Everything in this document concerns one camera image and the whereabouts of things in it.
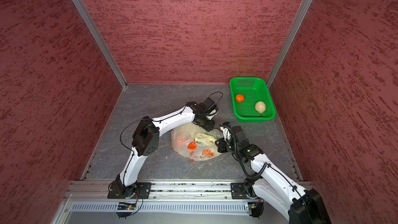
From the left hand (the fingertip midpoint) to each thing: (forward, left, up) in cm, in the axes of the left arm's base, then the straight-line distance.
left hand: (208, 128), depth 90 cm
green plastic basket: (+26, -33, -5) cm, 42 cm away
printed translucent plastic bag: (-10, +9, +3) cm, 14 cm away
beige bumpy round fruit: (+17, -35, 0) cm, 39 cm away
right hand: (-12, -3, +2) cm, 12 cm away
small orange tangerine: (+25, -23, -2) cm, 34 cm away
